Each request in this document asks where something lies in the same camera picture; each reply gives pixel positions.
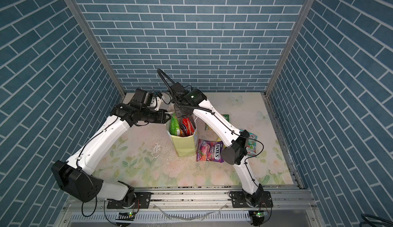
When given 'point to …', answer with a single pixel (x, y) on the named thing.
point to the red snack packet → (187, 128)
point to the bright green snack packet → (174, 126)
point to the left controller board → (128, 216)
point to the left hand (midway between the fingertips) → (171, 117)
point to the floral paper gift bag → (184, 145)
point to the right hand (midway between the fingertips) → (184, 110)
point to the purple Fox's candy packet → (208, 150)
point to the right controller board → (258, 217)
